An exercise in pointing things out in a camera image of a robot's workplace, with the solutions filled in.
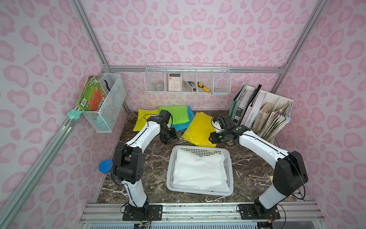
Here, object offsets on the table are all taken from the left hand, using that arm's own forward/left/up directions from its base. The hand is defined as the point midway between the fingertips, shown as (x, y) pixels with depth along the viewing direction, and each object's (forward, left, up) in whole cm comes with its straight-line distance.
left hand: (175, 137), depth 90 cm
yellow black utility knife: (+32, -17, +16) cm, 39 cm away
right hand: (-1, -22, +2) cm, 22 cm away
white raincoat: (-20, -18, -7) cm, 28 cm away
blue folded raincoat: (+16, -5, -9) cm, 19 cm away
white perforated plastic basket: (-8, -15, -4) cm, 17 cm away
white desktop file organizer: (+13, -46, +18) cm, 51 cm away
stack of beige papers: (+7, -58, +6) cm, 59 cm away
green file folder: (+13, -36, +19) cm, 43 cm away
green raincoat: (+29, 0, -9) cm, 30 cm away
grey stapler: (+31, -10, +16) cm, 36 cm away
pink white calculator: (+32, +1, +19) cm, 37 cm away
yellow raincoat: (+15, -17, -14) cm, 27 cm away
